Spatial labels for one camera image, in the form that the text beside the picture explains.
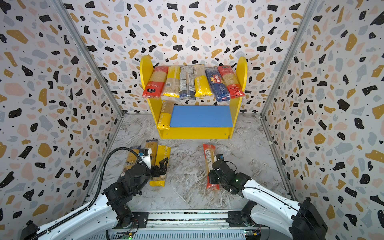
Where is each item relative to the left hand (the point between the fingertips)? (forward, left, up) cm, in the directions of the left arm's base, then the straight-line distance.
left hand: (160, 156), depth 75 cm
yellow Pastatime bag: (+29, +3, -5) cm, 29 cm away
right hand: (-4, -23, -11) cm, 26 cm away
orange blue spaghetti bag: (+19, +12, -18) cm, 29 cm away
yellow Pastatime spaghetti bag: (+12, +4, -17) cm, 21 cm away
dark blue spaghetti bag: (+8, +23, -17) cm, 29 cm away
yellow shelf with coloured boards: (+27, -16, -4) cm, 32 cm away
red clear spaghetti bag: (+5, -26, -9) cm, 28 cm away
